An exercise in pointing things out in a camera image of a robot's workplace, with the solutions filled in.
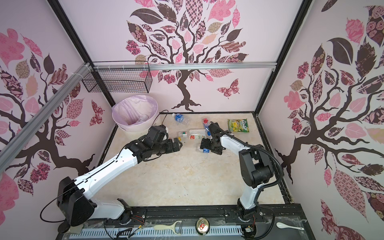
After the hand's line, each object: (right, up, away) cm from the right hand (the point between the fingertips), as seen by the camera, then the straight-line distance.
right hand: (207, 146), depth 94 cm
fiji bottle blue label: (+2, +9, +11) cm, 14 cm away
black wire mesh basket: (-57, +45, 0) cm, 73 cm away
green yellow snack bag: (+25, +14, +16) cm, 33 cm away
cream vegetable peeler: (-19, -35, -25) cm, 46 cm away
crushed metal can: (-5, -29, -33) cm, 44 cm away
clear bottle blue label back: (-19, +19, +16) cm, 31 cm away
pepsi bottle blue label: (-1, -2, -1) cm, 3 cm away
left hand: (-18, +1, -16) cm, 24 cm away
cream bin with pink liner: (-48, +22, +3) cm, 53 cm away
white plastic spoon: (+35, -35, -23) cm, 55 cm away
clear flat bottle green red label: (-9, +8, +9) cm, 15 cm away
